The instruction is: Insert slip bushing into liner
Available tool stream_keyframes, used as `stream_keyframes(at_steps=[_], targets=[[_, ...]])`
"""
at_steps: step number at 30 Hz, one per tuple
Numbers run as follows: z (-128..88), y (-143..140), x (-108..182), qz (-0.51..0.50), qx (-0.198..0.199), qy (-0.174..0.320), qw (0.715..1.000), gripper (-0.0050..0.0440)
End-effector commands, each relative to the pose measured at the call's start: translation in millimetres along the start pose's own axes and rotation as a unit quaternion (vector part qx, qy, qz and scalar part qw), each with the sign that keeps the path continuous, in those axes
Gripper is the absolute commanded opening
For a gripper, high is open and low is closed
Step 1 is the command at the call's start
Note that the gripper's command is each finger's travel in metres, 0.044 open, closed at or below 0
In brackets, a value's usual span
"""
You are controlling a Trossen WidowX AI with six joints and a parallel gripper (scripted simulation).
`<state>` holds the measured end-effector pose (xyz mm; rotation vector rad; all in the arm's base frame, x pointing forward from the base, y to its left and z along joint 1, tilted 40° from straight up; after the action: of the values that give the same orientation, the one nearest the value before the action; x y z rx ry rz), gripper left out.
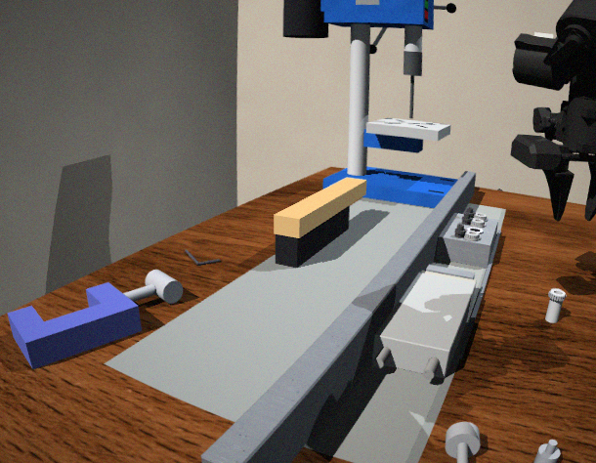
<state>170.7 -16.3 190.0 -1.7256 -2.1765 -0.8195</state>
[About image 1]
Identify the white cylinder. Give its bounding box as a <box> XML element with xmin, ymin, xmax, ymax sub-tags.
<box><xmin>545</xmin><ymin>288</ymin><xmax>567</xmax><ymax>323</ymax></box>

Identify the blue c-clamp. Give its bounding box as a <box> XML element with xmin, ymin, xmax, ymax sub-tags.
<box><xmin>8</xmin><ymin>270</ymin><xmax>183</xmax><ymax>369</ymax></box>

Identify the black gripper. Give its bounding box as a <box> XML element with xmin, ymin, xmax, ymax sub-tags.
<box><xmin>511</xmin><ymin>94</ymin><xmax>596</xmax><ymax>221</ymax></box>

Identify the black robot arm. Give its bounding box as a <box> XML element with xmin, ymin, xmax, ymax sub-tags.
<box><xmin>512</xmin><ymin>0</ymin><xmax>596</xmax><ymax>142</ymax></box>

